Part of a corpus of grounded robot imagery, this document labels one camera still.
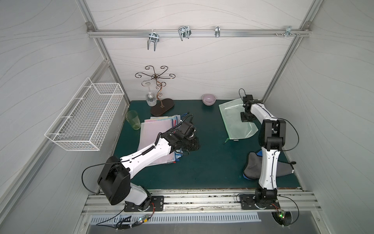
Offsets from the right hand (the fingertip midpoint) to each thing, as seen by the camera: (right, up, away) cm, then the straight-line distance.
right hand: (249, 118), depth 103 cm
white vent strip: (-77, -50, -32) cm, 97 cm away
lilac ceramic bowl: (-28, +15, +16) cm, 35 cm away
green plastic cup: (-81, -1, -8) cm, 82 cm away
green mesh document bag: (-10, -8, +1) cm, 13 cm away
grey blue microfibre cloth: (-7, -30, -19) cm, 36 cm away
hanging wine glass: (-69, +14, -10) cm, 71 cm away
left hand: (-37, -15, -25) cm, 47 cm away
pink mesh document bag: (-72, -9, 0) cm, 73 cm away
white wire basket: (-95, -2, -35) cm, 101 cm away
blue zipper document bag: (-54, -1, +4) cm, 54 cm away
